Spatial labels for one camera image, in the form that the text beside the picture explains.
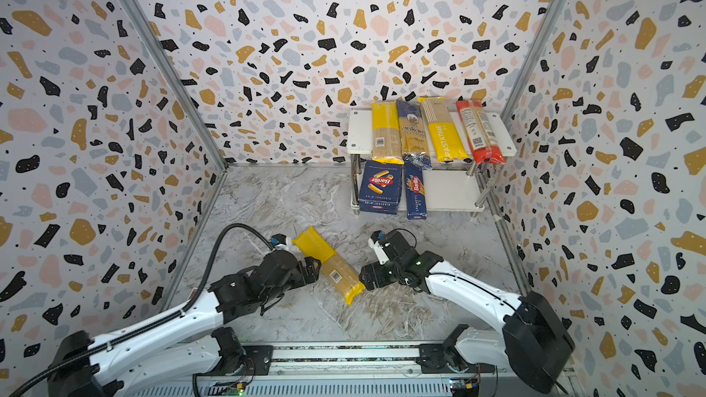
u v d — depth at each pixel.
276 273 0.57
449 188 1.06
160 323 0.46
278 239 0.71
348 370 0.73
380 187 0.98
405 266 0.63
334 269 0.88
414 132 0.79
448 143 0.78
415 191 1.00
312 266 0.71
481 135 0.79
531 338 0.41
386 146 0.76
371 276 0.73
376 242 0.76
